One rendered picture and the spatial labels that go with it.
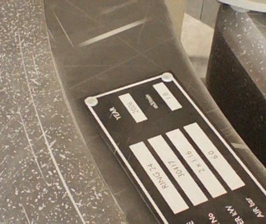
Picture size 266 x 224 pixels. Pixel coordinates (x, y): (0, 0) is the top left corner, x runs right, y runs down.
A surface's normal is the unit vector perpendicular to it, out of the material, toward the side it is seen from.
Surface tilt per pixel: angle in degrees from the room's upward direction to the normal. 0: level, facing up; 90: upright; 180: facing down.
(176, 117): 90
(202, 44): 0
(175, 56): 90
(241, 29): 82
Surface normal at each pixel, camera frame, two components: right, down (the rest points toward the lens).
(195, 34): 0.12, 0.71
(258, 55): -0.62, -0.35
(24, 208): -0.40, -0.48
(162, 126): 0.06, -0.70
